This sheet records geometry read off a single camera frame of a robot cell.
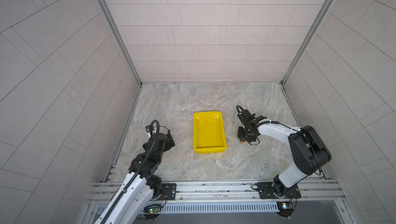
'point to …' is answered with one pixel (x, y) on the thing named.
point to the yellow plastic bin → (209, 136)
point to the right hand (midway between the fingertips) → (238, 138)
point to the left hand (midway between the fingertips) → (167, 135)
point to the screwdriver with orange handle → (242, 142)
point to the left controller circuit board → (152, 209)
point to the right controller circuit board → (285, 208)
